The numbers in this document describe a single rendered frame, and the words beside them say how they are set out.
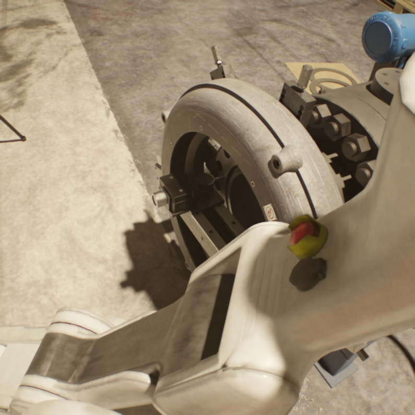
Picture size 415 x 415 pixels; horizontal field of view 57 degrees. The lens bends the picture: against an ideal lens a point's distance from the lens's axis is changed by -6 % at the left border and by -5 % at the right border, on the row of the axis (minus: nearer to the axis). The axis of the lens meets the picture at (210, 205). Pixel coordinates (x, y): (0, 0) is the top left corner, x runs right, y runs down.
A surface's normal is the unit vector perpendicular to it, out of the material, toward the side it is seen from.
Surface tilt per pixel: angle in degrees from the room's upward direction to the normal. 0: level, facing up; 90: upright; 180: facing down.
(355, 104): 3
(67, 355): 4
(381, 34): 90
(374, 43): 90
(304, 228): 55
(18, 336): 36
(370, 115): 7
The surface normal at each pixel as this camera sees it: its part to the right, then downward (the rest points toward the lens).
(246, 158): -0.86, 0.31
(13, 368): -0.43, -0.70
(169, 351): -0.75, -0.57
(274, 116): 0.15, -0.59
